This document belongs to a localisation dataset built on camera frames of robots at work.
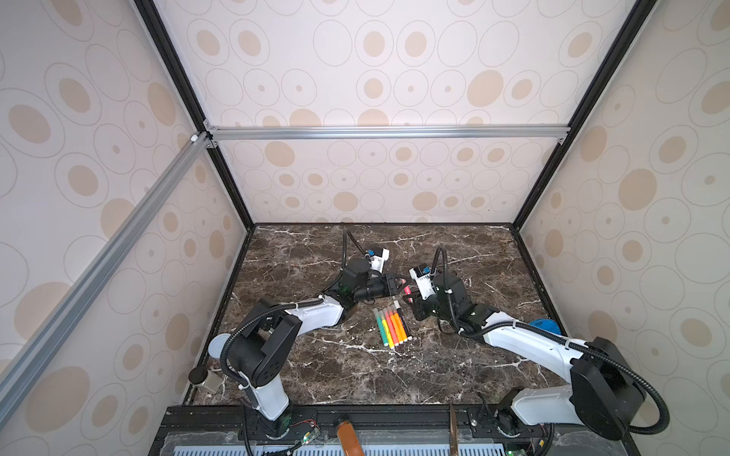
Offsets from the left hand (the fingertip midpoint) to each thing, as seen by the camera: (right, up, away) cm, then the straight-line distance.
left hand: (419, 283), depth 80 cm
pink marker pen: (-3, -2, +2) cm, 4 cm away
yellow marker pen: (-9, -15, +10) cm, 20 cm away
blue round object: (+37, -12, +1) cm, 39 cm away
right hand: (0, -4, +5) cm, 6 cm away
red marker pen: (-8, -15, +10) cm, 20 cm away
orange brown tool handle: (-19, -37, -11) cm, 43 cm away
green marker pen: (-10, -15, +10) cm, 21 cm away
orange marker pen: (-6, -15, +10) cm, 19 cm away
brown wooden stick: (+7, -39, -9) cm, 40 cm away
